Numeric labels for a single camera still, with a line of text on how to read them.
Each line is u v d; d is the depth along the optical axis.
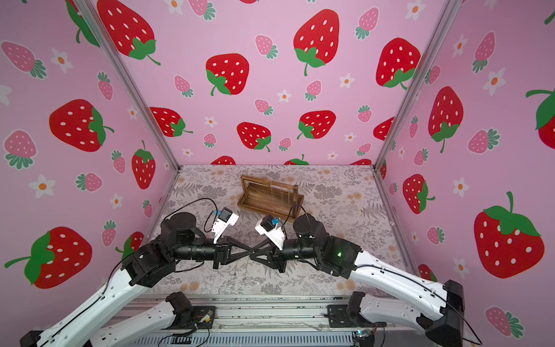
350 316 0.66
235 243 0.56
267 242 0.59
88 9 0.67
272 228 0.53
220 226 0.55
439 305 0.40
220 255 0.51
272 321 0.73
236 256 0.57
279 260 0.55
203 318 0.72
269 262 0.56
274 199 1.07
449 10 0.69
